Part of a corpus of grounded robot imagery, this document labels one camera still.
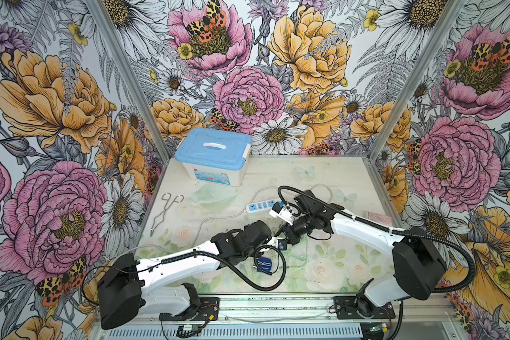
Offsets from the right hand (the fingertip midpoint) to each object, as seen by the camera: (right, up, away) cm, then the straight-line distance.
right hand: (277, 245), depth 77 cm
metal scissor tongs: (-51, +6, +20) cm, 55 cm away
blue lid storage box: (-27, +34, +23) cm, 49 cm away
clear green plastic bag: (-28, +14, +29) cm, 43 cm away
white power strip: (-6, +11, +22) cm, 25 cm away
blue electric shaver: (-4, -9, +6) cm, 11 cm away
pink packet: (+46, +6, +17) cm, 49 cm away
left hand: (-8, +3, +3) cm, 9 cm away
